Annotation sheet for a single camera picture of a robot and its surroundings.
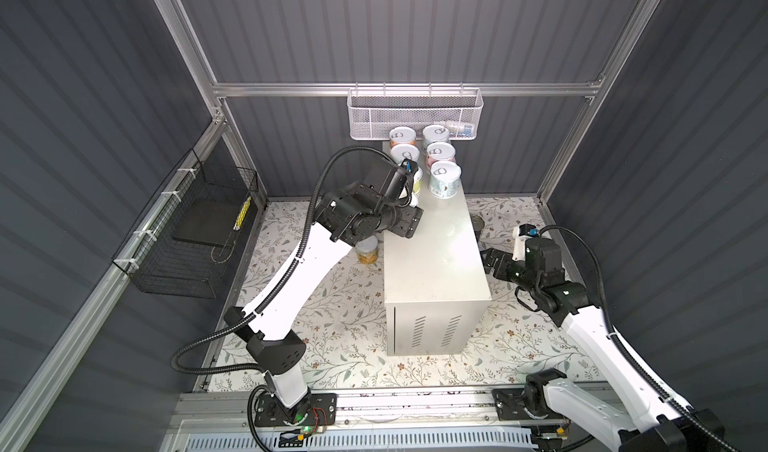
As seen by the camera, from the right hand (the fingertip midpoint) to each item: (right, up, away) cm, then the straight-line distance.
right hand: (498, 258), depth 79 cm
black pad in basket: (-74, +10, -7) cm, 74 cm away
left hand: (-26, +13, -11) cm, 31 cm away
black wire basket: (-79, +5, -7) cm, 80 cm away
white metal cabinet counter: (-20, -4, -22) cm, 30 cm away
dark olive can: (0, +9, +20) cm, 22 cm away
